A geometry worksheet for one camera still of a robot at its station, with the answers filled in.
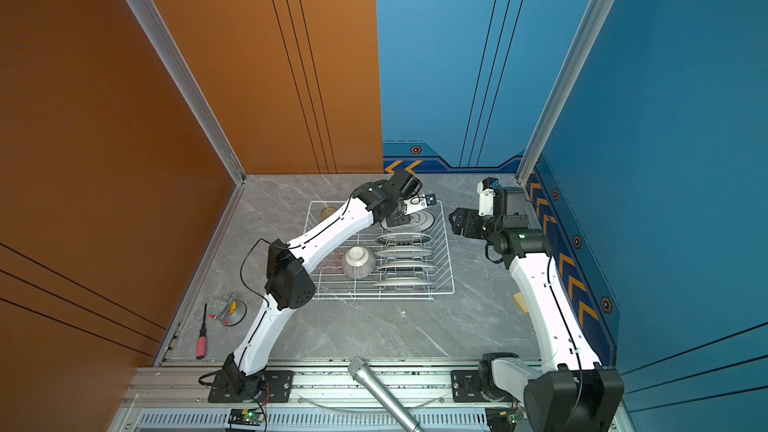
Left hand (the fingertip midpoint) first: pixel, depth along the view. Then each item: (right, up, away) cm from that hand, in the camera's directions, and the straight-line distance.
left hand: (402, 202), depth 90 cm
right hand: (+16, -4, -12) cm, 20 cm away
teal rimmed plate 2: (+1, -19, -3) cm, 19 cm away
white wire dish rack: (-3, -18, -2) cm, 18 cm away
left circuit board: (-37, -51, -19) cm, 66 cm away
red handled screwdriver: (-55, -38, -10) cm, 67 cm away
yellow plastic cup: (-24, -3, +6) cm, 25 cm away
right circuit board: (+23, -52, -20) cm, 60 cm away
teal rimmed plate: (+1, -15, -2) cm, 15 cm away
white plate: (0, -21, -12) cm, 24 cm away
